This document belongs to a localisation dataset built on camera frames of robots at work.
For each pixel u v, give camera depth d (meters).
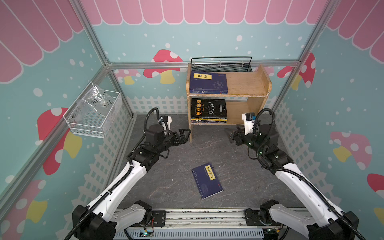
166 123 0.61
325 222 0.38
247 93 0.71
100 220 0.38
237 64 0.90
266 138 0.50
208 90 0.70
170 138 0.62
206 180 0.85
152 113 0.53
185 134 0.70
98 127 0.63
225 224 0.74
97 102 0.73
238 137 0.62
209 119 0.84
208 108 0.87
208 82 0.74
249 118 0.59
